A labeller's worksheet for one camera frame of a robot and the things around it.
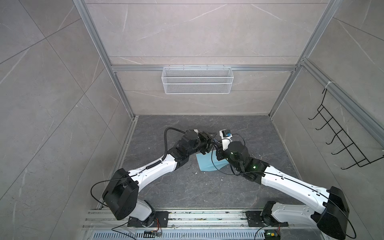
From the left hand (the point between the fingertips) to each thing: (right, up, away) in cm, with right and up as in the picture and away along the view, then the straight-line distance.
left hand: (219, 133), depth 74 cm
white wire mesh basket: (-12, +36, +27) cm, 46 cm away
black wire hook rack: (+56, -9, -13) cm, 58 cm away
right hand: (-1, -4, +2) cm, 5 cm away
